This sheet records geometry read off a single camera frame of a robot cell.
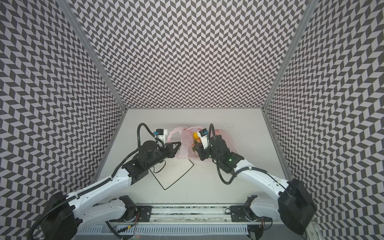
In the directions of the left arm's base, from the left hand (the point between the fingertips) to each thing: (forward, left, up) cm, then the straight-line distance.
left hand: (182, 144), depth 76 cm
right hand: (0, -7, -5) cm, 9 cm away
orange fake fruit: (+12, -9, -16) cm, 22 cm away
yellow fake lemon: (+15, -6, -15) cm, 22 cm away
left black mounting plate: (-29, +19, -19) cm, 39 cm away
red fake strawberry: (+7, -5, -15) cm, 17 cm away
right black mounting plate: (-29, -28, -20) cm, 44 cm away
